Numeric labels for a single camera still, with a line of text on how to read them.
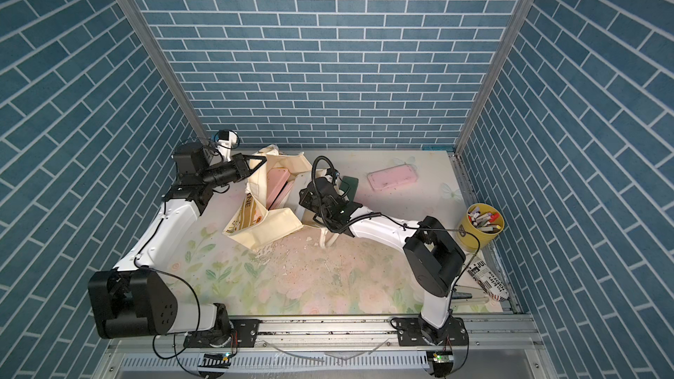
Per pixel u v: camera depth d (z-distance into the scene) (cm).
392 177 109
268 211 68
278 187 94
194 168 61
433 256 47
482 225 85
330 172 77
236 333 72
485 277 80
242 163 71
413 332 74
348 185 104
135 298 40
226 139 71
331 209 65
